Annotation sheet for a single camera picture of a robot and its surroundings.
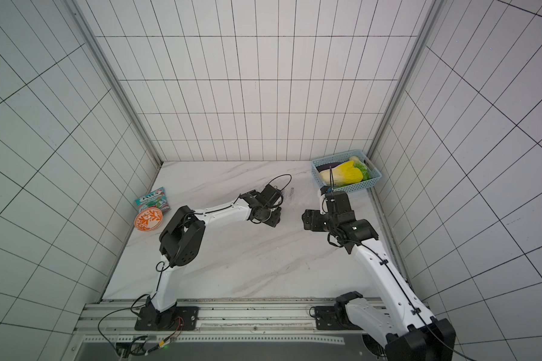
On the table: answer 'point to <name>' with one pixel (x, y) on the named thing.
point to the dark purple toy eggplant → (327, 167)
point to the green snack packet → (155, 199)
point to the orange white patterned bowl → (148, 219)
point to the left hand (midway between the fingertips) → (269, 221)
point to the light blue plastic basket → (374, 174)
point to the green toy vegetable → (362, 166)
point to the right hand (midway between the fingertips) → (304, 215)
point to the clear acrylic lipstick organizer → (289, 195)
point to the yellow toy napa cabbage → (343, 174)
